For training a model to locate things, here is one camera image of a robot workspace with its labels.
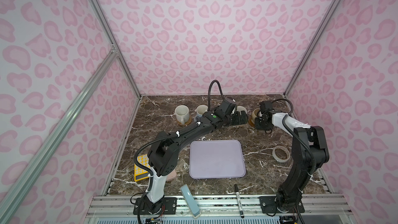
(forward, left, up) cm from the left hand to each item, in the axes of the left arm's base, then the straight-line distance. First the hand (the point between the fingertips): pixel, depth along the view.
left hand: (245, 116), depth 82 cm
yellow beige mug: (+9, -9, -12) cm, 18 cm away
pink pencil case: (-23, +39, -17) cm, 48 cm away
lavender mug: (+16, -2, -13) cm, 20 cm away
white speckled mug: (+15, +36, -16) cm, 42 cm away
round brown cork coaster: (+8, -9, -19) cm, 23 cm away
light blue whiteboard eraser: (-35, +29, -18) cm, 49 cm away
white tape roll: (-16, -20, -20) cm, 32 cm away
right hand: (+5, -14, -16) cm, 22 cm away
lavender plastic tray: (-15, +15, -20) cm, 29 cm away
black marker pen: (-35, +6, -19) cm, 41 cm away
